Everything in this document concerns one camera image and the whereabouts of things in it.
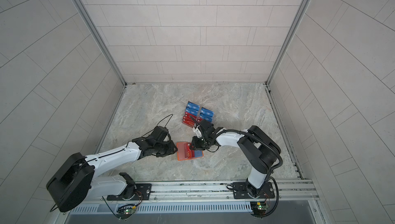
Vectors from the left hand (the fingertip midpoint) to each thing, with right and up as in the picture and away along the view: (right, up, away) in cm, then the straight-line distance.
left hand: (181, 149), depth 83 cm
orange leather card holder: (+2, -1, -1) cm, 2 cm away
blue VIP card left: (+5, +20, +10) cm, 23 cm away
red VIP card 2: (+5, -1, -1) cm, 5 cm away
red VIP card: (+3, +14, +11) cm, 17 cm away
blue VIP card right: (+14, +17, +7) cm, 23 cm away
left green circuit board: (-21, -21, -18) cm, 35 cm away
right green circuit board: (+37, -21, -15) cm, 45 cm away
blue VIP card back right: (+14, +20, +8) cm, 26 cm away
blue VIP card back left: (+6, +23, +10) cm, 26 cm away
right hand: (+5, -1, +1) cm, 5 cm away
